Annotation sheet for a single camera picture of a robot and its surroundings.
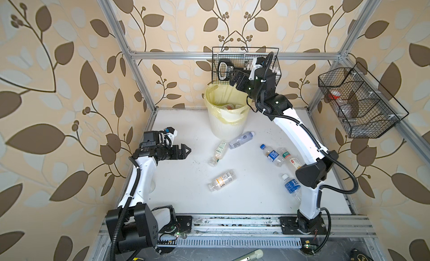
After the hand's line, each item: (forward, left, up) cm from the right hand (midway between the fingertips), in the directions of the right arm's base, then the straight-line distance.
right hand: (237, 75), depth 72 cm
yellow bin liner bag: (+15, +4, -30) cm, 34 cm away
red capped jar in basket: (-2, -49, -12) cm, 50 cm away
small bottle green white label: (-15, +9, -40) cm, 44 cm away
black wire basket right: (-12, -56, -11) cm, 58 cm away
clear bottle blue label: (-18, -20, -40) cm, 48 cm away
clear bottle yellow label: (-31, +8, -40) cm, 51 cm away
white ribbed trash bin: (+3, +5, -44) cm, 45 cm away
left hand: (-19, +29, -28) cm, 45 cm away
